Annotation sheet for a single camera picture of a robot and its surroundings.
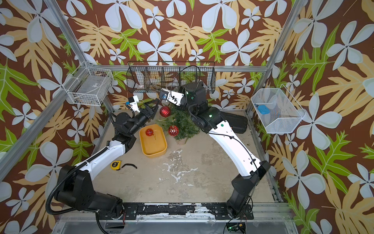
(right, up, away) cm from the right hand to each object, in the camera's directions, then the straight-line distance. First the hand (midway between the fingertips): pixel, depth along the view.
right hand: (179, 87), depth 65 cm
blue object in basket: (+50, -8, +21) cm, 55 cm away
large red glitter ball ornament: (-3, -20, +2) cm, 20 cm away
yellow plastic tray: (-18, -31, +31) cm, 48 cm away
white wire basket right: (+57, -10, +19) cm, 61 cm away
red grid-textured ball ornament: (-23, -22, +36) cm, 49 cm away
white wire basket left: (-56, +6, +21) cm, 60 cm away
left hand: (-10, -6, +5) cm, 13 cm away
